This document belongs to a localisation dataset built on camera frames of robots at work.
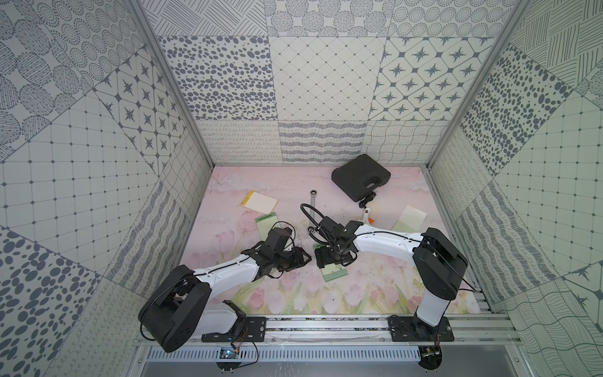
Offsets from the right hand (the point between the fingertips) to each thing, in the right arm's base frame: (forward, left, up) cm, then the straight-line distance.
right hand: (329, 263), depth 86 cm
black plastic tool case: (+42, -16, +3) cm, 45 cm away
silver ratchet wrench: (+35, +7, -2) cm, 36 cm away
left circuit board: (-28, +32, -3) cm, 42 cm away
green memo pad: (-2, -1, -2) cm, 3 cm away
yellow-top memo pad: (+28, +31, 0) cm, 42 cm away
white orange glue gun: (+22, -17, -1) cm, 28 cm away
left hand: (-2, +6, +4) cm, 7 cm away
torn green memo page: (+22, -37, -5) cm, 44 cm away
